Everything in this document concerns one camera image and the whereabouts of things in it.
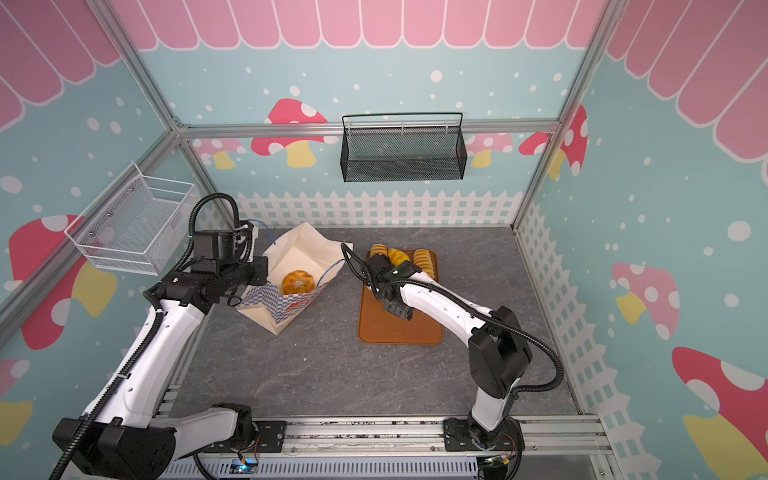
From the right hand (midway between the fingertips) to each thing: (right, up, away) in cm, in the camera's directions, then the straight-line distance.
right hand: (408, 296), depth 86 cm
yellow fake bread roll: (+6, +11, +21) cm, 24 cm away
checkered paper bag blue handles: (-34, +14, +13) cm, 39 cm away
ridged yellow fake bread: (-9, +14, +23) cm, 28 cm away
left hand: (-37, +8, -9) cm, 39 cm away
